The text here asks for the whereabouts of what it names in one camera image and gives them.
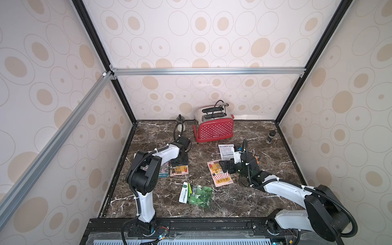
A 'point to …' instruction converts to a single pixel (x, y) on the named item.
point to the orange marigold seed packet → (179, 170)
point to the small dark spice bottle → (272, 134)
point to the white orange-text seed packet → (219, 177)
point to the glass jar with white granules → (180, 124)
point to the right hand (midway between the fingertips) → (230, 159)
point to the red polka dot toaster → (213, 122)
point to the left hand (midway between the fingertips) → (186, 161)
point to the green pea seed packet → (195, 194)
